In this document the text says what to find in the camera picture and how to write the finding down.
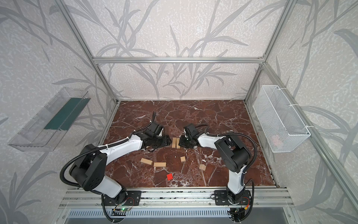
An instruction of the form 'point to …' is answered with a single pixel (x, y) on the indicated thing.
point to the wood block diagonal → (177, 141)
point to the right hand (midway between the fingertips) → (178, 140)
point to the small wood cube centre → (182, 159)
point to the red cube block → (169, 176)
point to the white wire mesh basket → (283, 127)
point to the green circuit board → (122, 209)
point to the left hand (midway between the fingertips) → (170, 138)
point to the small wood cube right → (202, 166)
